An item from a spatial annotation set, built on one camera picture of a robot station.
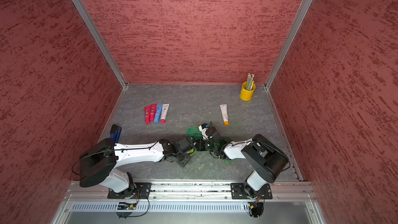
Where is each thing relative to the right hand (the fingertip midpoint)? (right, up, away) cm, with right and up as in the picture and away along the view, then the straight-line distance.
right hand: (194, 146), depth 88 cm
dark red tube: (-33, +19, +15) cm, 41 cm away
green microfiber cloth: (+1, +7, +4) cm, 8 cm away
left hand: (-5, -6, -4) cm, 9 cm away
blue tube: (-26, +21, +18) cm, 37 cm away
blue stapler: (-48, +8, +4) cm, 49 cm away
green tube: (0, +4, -19) cm, 20 cm away
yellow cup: (+36, +31, +19) cm, 51 cm away
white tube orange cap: (+20, +21, +19) cm, 35 cm away
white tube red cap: (-21, +20, +15) cm, 33 cm away
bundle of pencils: (+39, +40, +18) cm, 58 cm away
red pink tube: (-30, +21, +18) cm, 41 cm away
